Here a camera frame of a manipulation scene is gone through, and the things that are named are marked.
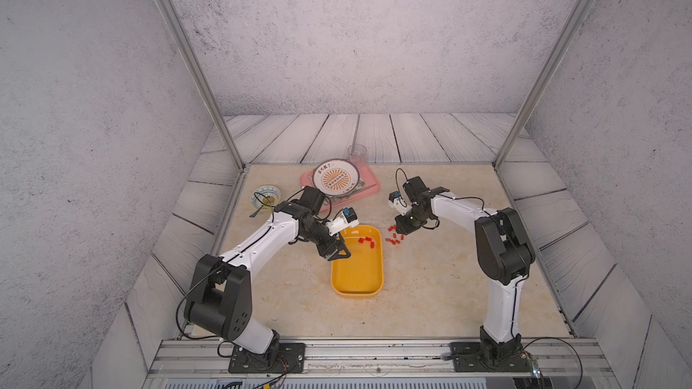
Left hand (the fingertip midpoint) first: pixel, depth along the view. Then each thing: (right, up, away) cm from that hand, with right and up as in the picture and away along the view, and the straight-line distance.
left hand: (346, 246), depth 82 cm
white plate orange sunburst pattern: (-5, +22, +33) cm, 39 cm away
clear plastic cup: (+4, +32, +39) cm, 50 cm away
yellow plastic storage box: (+4, -11, +9) cm, 15 cm away
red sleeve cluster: (+7, -1, +16) cm, 17 cm away
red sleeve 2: (+16, +3, +16) cm, 23 cm away
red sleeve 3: (+14, -1, +16) cm, 21 cm away
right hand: (+19, +3, +14) cm, 24 cm away
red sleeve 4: (+17, 0, +16) cm, 23 cm away
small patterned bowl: (-33, +14, +26) cm, 44 cm away
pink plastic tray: (+8, +18, +33) cm, 38 cm away
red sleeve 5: (+16, -2, +14) cm, 21 cm away
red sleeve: (+19, 0, +16) cm, 25 cm away
